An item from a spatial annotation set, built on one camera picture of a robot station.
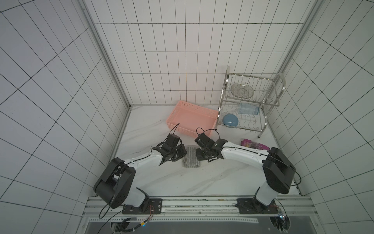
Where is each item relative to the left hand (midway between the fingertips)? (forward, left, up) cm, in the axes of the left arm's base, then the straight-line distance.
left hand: (185, 155), depth 87 cm
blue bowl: (+25, -31, +3) cm, 40 cm away
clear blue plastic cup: (+33, -45, +6) cm, 56 cm away
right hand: (-2, -5, +1) cm, 6 cm away
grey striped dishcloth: (-3, -3, 0) cm, 5 cm away
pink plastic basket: (+33, -5, -6) cm, 34 cm away
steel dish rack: (+25, -35, +23) cm, 49 cm away
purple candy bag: (+7, -40, +2) cm, 41 cm away
